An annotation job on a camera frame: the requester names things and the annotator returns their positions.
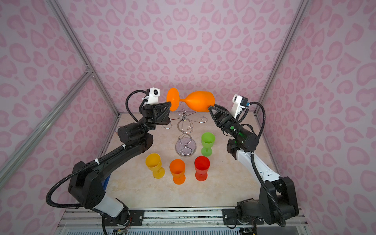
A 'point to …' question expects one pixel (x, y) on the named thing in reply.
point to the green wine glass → (207, 139)
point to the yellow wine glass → (153, 163)
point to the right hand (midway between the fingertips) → (207, 111)
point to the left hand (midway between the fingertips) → (167, 109)
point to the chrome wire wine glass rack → (185, 146)
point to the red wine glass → (202, 165)
